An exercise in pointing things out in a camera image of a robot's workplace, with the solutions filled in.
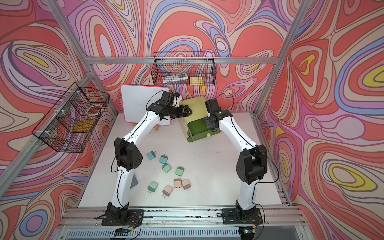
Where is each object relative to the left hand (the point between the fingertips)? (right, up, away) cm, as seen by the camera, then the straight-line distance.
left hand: (188, 112), depth 91 cm
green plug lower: (-20, -43, -9) cm, 48 cm away
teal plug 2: (-16, -30, +3) cm, 34 cm away
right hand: (+16, -7, -1) cm, 17 cm away
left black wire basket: (-60, -9, -17) cm, 63 cm away
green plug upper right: (-5, -36, -2) cm, 36 cm away
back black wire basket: (-3, +31, +10) cm, 33 cm away
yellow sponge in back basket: (+5, +19, 0) cm, 20 cm away
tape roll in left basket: (-57, +1, -3) cm, 57 cm away
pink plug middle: (-6, -41, -7) cm, 42 cm away
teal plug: (-24, -27, +2) cm, 36 cm away
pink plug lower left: (-12, -44, -10) cm, 47 cm away
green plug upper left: (-13, -34, -2) cm, 36 cm away
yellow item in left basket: (-50, -9, -19) cm, 55 cm away
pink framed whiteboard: (-38, +10, +13) cm, 41 cm away
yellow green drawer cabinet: (+6, +4, -8) cm, 11 cm away
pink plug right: (-1, -41, -8) cm, 42 cm away
